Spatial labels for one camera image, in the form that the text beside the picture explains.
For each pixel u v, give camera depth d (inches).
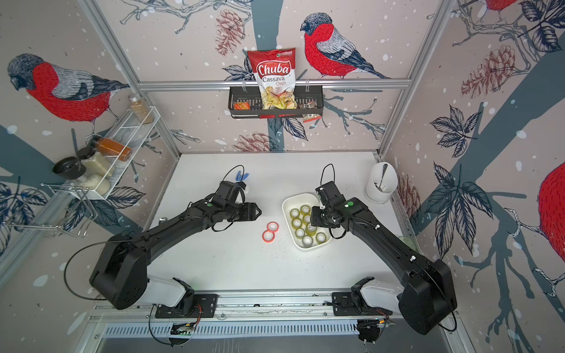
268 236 35.5
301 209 38.0
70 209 26.2
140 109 33.6
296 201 38.2
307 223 36.3
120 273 16.5
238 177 42.1
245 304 29.6
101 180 25.3
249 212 29.9
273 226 36.4
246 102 36.9
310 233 35.4
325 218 26.4
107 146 28.3
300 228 35.8
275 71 32.1
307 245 33.7
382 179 38.2
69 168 22.8
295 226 36.4
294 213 37.6
